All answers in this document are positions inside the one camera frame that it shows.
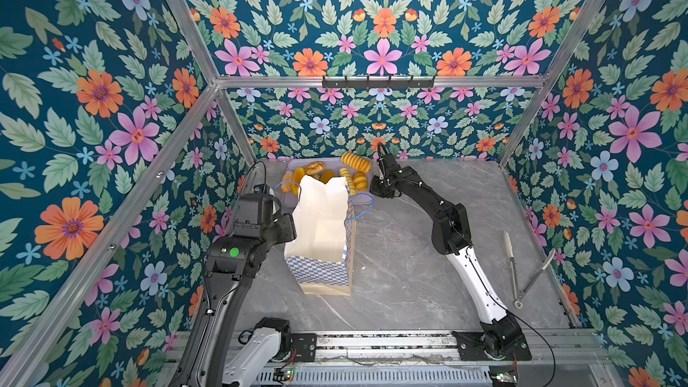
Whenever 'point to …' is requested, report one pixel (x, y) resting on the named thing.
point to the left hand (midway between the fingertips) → (286, 215)
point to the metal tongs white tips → (519, 296)
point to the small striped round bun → (360, 180)
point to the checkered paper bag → (322, 256)
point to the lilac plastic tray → (363, 198)
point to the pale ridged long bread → (346, 173)
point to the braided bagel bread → (314, 167)
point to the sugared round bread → (288, 181)
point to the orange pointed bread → (327, 176)
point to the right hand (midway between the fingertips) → (372, 188)
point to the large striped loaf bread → (358, 162)
